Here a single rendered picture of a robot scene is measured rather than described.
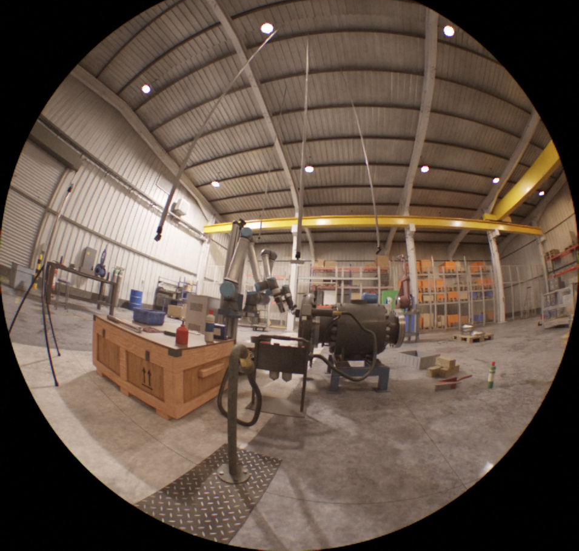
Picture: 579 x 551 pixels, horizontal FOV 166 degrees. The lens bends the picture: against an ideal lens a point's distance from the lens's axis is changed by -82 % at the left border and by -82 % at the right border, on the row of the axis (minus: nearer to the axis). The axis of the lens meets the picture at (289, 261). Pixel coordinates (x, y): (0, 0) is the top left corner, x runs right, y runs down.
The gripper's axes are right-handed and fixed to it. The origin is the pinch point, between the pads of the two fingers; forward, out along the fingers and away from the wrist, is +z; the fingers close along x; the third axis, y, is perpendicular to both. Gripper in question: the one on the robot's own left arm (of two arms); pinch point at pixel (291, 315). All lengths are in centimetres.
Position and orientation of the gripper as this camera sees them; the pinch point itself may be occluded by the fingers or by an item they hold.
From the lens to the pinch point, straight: 226.0
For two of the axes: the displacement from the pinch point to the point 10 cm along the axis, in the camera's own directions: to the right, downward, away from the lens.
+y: 8.7, -4.2, -2.6
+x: 4.3, 3.8, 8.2
